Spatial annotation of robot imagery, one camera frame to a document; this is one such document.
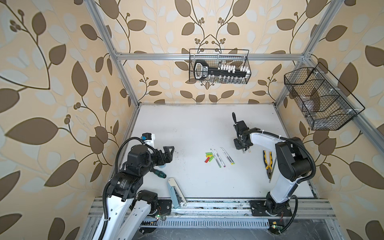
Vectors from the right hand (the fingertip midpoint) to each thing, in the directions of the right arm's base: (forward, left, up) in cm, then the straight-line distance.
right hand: (241, 145), depth 96 cm
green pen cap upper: (-4, +22, -1) cm, 22 cm away
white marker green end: (-12, +16, -1) cm, 20 cm away
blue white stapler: (-30, +39, +1) cm, 50 cm away
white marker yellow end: (-11, +9, -1) cm, 14 cm away
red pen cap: (-8, +23, -1) cm, 25 cm away
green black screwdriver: (-16, +52, +1) cm, 54 cm away
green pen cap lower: (-8, +21, -1) cm, 22 cm away
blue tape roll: (-11, +51, -1) cm, 52 cm away
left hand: (-13, +43, +23) cm, 51 cm away
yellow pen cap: (-6, +21, -2) cm, 22 cm away
